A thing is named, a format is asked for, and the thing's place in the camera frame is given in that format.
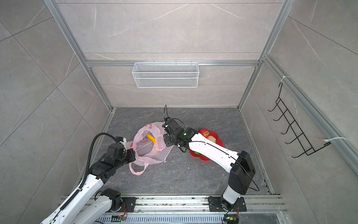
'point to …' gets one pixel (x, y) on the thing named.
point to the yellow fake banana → (153, 139)
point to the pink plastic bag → (149, 146)
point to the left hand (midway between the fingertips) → (135, 148)
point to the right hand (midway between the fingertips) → (168, 136)
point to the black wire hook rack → (299, 134)
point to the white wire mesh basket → (165, 75)
